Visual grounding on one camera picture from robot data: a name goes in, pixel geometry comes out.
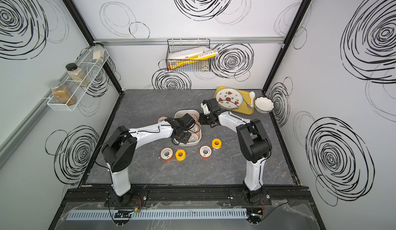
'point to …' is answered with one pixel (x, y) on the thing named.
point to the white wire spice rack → (92, 68)
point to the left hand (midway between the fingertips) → (183, 136)
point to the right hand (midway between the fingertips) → (200, 119)
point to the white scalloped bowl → (263, 105)
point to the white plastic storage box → (179, 113)
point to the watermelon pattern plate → (229, 98)
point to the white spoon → (252, 95)
